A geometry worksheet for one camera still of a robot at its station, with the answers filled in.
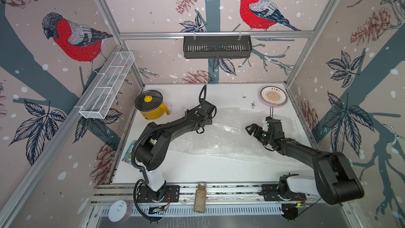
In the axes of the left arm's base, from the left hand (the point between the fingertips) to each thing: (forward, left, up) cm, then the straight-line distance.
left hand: (209, 114), depth 93 cm
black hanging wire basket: (+41, -6, +20) cm, 46 cm away
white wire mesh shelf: (-9, +52, +22) cm, 58 cm away
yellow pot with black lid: (+7, +37, +3) cm, 38 cm away
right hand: (-8, -26, -5) cm, 27 cm away
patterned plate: (+20, -47, -6) cm, 51 cm away
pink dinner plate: (+14, -46, -6) cm, 48 cm away
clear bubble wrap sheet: (-10, -10, -4) cm, 15 cm away
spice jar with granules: (-42, +4, -3) cm, 43 cm away
